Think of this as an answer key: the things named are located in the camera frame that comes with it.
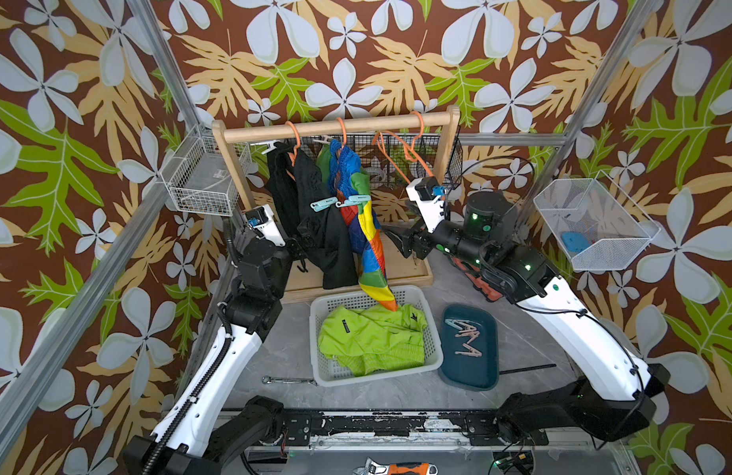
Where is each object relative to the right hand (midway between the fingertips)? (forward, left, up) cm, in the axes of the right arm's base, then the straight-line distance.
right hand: (394, 214), depth 59 cm
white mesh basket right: (+15, -60, -18) cm, 64 cm away
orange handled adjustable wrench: (-39, +4, -45) cm, 60 cm away
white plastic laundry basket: (-17, +16, -45) cm, 51 cm away
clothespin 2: (-12, -25, -45) cm, 53 cm away
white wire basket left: (+28, +55, -10) cm, 62 cm away
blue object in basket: (+10, -52, -20) cm, 57 cm away
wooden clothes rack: (+12, +27, -42) cm, 52 cm away
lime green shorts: (-10, +3, -37) cm, 38 cm away
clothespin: (-4, -26, -45) cm, 52 cm away
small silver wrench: (-19, +33, -45) cm, 59 cm away
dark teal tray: (-18, -21, -41) cm, 49 cm away
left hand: (+6, +23, -7) cm, 24 cm away
